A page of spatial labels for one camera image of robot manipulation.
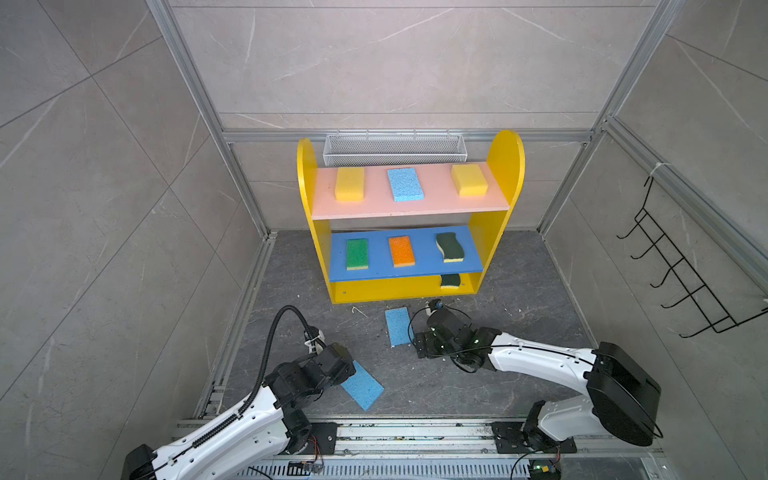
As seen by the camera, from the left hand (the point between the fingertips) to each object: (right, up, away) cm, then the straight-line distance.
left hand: (343, 357), depth 79 cm
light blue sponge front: (+5, -9, +2) cm, 10 cm away
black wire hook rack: (+81, +19, -15) cm, 84 cm away
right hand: (+23, +3, +7) cm, 24 cm away
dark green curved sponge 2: (+32, +30, +15) cm, 47 cm away
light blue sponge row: (+16, +5, +14) cm, 21 cm away
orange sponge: (+17, +29, +14) cm, 36 cm away
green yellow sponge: (+2, +27, +13) cm, 30 cm away
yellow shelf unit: (+20, +36, +19) cm, 45 cm away
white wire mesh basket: (+14, +63, +19) cm, 68 cm away
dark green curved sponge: (+33, +19, +21) cm, 44 cm away
